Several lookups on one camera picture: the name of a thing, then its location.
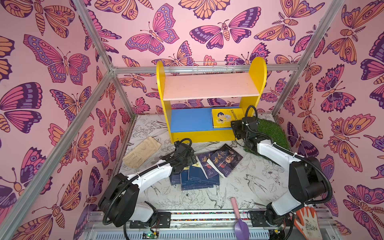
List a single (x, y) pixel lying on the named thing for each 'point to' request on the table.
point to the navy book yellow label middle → (187, 184)
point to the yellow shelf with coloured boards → (209, 123)
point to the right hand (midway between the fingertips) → (230, 120)
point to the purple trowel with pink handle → (241, 230)
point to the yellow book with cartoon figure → (222, 118)
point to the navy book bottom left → (175, 178)
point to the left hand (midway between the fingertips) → (191, 157)
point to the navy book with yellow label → (196, 174)
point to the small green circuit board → (147, 235)
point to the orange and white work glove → (310, 227)
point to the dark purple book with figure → (224, 160)
